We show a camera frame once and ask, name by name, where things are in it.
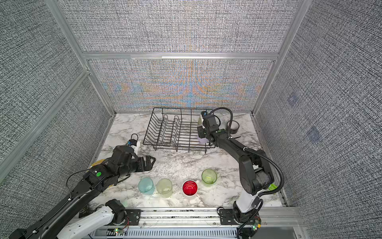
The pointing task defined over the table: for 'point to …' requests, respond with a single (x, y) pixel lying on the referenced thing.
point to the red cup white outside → (189, 187)
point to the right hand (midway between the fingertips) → (204, 123)
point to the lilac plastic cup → (203, 140)
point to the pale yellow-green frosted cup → (164, 187)
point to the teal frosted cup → (145, 185)
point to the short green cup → (209, 177)
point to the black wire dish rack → (174, 128)
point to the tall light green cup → (200, 120)
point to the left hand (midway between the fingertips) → (150, 159)
